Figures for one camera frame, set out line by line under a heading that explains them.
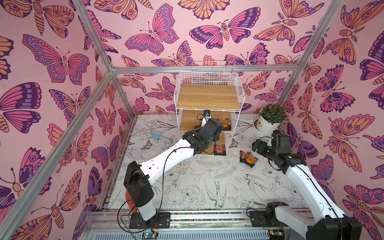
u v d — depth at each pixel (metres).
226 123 0.81
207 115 0.66
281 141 0.60
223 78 0.97
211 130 0.56
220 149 0.98
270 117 0.95
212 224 0.73
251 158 0.95
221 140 1.02
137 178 0.47
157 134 1.10
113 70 0.92
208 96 0.72
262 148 0.73
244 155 0.97
